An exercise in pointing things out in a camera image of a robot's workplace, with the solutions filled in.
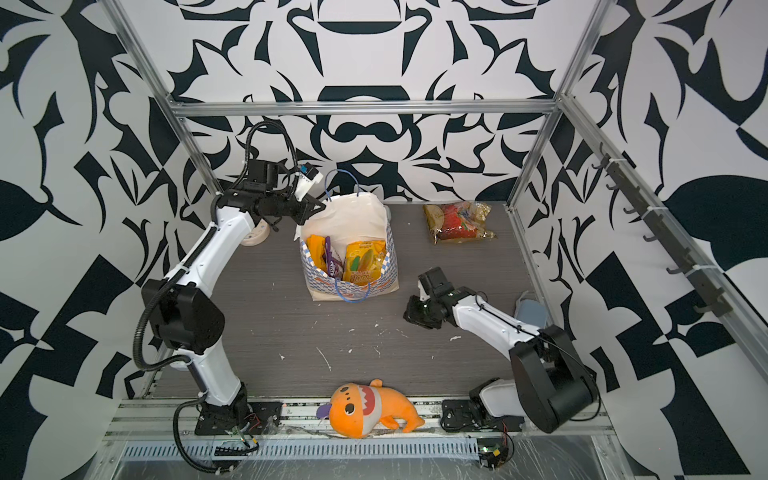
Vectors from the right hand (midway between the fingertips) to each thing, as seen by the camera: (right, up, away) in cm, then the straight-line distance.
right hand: (406, 314), depth 86 cm
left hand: (-23, +32, -4) cm, 40 cm away
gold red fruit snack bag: (+20, +27, +21) cm, 40 cm away
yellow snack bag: (-12, +14, +8) cm, 21 cm away
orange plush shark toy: (-12, -17, -19) cm, 28 cm away
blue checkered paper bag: (-17, +27, +3) cm, 32 cm away
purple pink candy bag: (-21, +14, +2) cm, 25 cm away
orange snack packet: (-26, +20, +2) cm, 33 cm away
